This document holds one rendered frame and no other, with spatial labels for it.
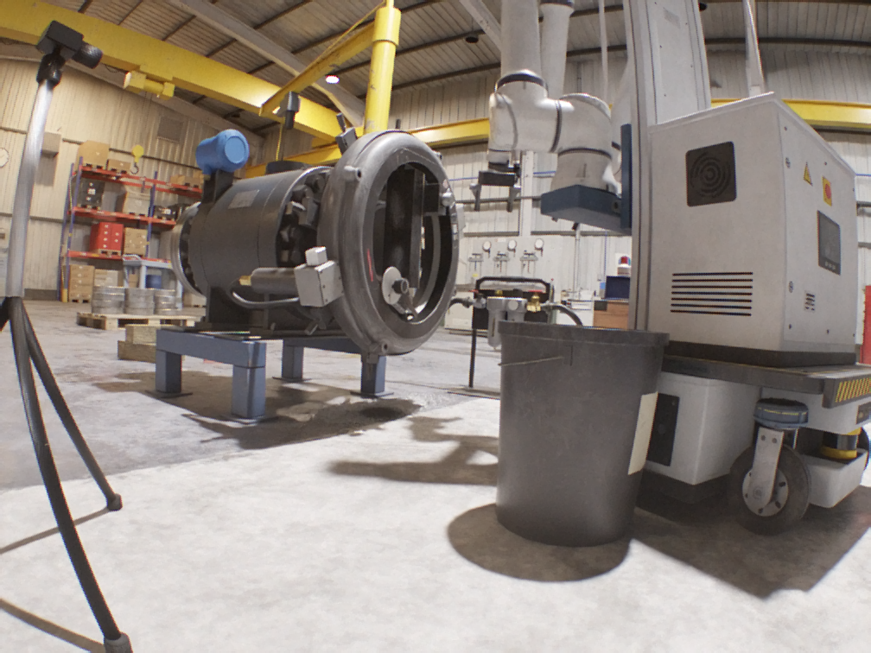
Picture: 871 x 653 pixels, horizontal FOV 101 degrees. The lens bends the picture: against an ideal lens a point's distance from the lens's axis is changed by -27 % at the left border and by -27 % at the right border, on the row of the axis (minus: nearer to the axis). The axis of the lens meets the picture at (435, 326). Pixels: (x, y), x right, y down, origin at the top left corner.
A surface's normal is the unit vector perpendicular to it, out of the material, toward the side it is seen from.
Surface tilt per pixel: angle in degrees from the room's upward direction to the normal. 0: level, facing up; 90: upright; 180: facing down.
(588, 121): 90
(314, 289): 113
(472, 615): 0
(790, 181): 90
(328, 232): 93
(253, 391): 90
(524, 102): 80
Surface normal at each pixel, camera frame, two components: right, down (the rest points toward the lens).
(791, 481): -0.93, -0.01
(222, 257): -0.45, 0.27
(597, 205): 0.44, 0.06
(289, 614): 0.07, -1.00
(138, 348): -0.22, 0.02
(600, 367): 0.02, 0.08
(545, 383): -0.57, 0.04
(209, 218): -0.42, -0.25
